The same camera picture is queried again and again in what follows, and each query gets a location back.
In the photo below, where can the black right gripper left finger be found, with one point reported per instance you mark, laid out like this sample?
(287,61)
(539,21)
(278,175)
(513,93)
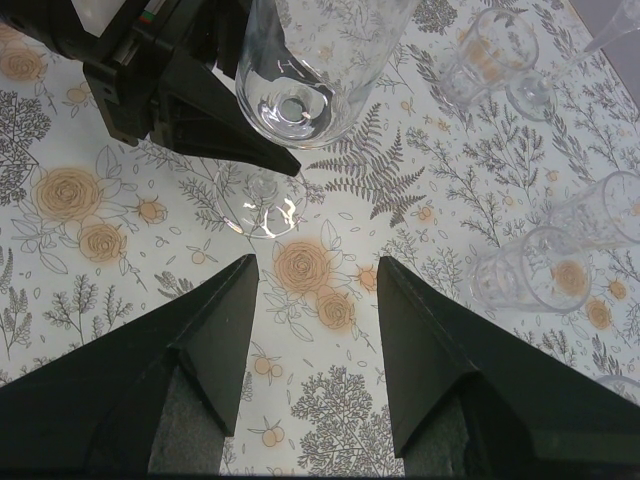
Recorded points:
(159,395)

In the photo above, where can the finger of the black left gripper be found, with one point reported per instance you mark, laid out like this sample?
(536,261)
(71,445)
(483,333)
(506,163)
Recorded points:
(198,116)

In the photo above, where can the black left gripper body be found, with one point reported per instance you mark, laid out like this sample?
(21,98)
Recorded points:
(124,47)

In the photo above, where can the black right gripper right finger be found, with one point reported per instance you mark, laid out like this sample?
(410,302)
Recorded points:
(468,398)

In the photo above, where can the clear stemmed wine glass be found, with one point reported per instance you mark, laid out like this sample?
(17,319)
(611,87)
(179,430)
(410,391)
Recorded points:
(305,73)

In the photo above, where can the tall clear champagne flute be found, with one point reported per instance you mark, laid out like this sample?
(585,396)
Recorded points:
(625,20)

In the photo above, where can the clear tumbler glass near arm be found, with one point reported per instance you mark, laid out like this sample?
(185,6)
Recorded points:
(623,386)

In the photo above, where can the clear tumbler glass middle right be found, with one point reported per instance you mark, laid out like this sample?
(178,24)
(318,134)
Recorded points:
(545,270)

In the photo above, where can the clear tumbler glass far right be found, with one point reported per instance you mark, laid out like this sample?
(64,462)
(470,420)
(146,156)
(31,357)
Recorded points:
(604,215)

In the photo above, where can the floral patterned table mat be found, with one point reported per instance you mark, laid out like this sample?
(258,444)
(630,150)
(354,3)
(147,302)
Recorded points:
(95,233)

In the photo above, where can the short clear tumbler glass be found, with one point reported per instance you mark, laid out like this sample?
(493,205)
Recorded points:
(498,47)

